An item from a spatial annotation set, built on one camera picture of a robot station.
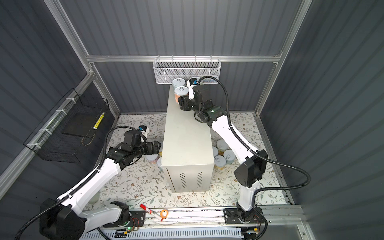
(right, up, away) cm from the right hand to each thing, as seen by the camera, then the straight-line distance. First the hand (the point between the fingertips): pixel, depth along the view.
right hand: (184, 99), depth 76 cm
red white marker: (-17, -57, 0) cm, 60 cm away
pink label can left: (-20, -33, +13) cm, 41 cm away
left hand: (-17, -24, +6) cm, 30 cm away
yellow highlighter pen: (-46, -11, +4) cm, 48 cm away
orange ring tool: (-10, -59, +1) cm, 60 cm away
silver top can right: (+26, -32, +13) cm, 44 cm away
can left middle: (-16, -36, +14) cm, 41 cm away
